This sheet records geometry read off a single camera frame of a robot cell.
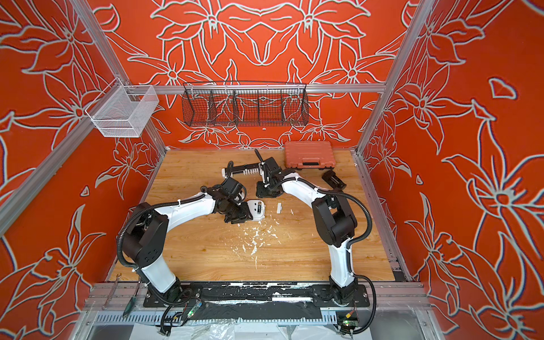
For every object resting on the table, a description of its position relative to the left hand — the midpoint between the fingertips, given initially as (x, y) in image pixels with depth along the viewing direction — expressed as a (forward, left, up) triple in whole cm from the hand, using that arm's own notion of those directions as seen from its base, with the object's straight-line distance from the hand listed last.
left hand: (252, 217), depth 88 cm
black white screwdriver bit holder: (+29, +7, -2) cm, 30 cm away
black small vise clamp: (+24, -38, -2) cm, 45 cm away
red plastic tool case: (+38, -26, +1) cm, 46 cm away
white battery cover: (+7, -11, -3) cm, 14 cm away
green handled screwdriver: (-33, +38, -4) cm, 51 cm away
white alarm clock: (+5, -1, -1) cm, 5 cm away
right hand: (+12, -2, +3) cm, 12 cm away
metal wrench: (-35, +47, -5) cm, 59 cm away
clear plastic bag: (-39, +8, -5) cm, 40 cm away
